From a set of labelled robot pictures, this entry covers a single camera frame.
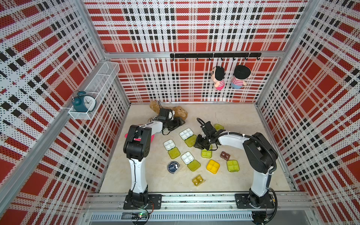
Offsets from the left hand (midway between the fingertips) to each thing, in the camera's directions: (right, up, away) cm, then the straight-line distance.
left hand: (184, 123), depth 101 cm
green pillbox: (+26, -3, +3) cm, 26 cm away
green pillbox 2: (+3, -9, -1) cm, 10 cm away
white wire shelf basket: (-49, +22, -21) cm, 58 cm away
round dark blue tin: (-7, -27, -16) cm, 32 cm away
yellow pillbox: (+18, -26, -15) cm, 36 cm away
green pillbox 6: (+31, -26, -16) cm, 43 cm away
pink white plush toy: (-18, -5, -41) cm, 46 cm away
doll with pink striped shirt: (+24, +32, -7) cm, 40 cm away
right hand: (+8, -14, -9) cm, 19 cm away
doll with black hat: (+39, +35, -8) cm, 53 cm away
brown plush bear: (-3, +8, 0) cm, 9 cm away
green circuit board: (-22, -45, -32) cm, 59 cm away
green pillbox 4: (+16, -20, -11) cm, 28 cm away
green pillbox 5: (+6, -25, -14) cm, 30 cm away
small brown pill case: (+27, -21, -12) cm, 36 cm away
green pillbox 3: (-7, -19, -8) cm, 22 cm away
